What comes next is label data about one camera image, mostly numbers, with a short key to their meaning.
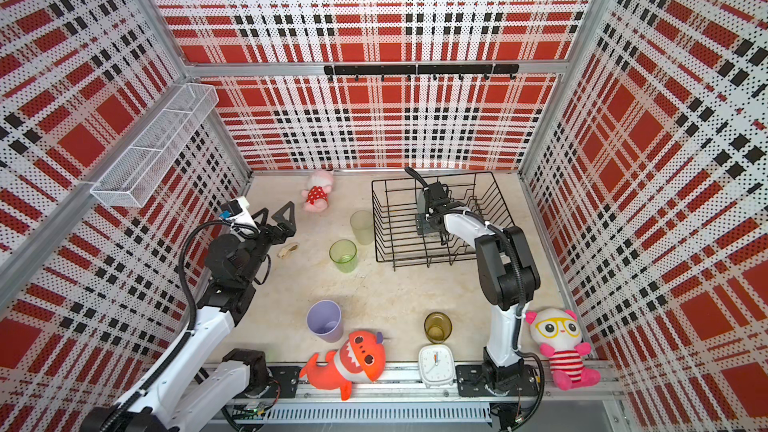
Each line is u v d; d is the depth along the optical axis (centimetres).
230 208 62
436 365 74
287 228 69
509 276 51
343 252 94
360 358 70
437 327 82
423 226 90
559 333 74
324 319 81
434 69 88
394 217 104
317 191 108
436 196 78
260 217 75
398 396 73
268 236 67
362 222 98
